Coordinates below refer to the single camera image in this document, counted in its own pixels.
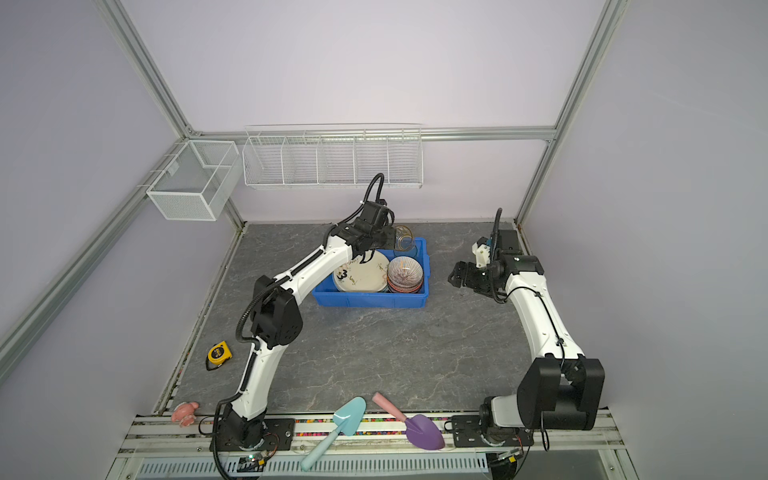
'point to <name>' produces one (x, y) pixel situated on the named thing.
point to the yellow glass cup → (404, 242)
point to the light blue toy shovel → (348, 415)
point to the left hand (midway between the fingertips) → (395, 238)
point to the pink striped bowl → (404, 275)
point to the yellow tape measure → (218, 354)
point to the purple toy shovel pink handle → (420, 428)
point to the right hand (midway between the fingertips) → (465, 283)
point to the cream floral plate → (363, 277)
